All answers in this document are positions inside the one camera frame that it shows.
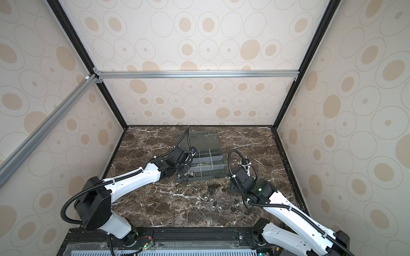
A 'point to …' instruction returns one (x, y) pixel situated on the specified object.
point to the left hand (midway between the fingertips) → (189, 160)
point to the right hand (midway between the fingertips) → (242, 180)
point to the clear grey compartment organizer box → (209, 162)
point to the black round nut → (233, 209)
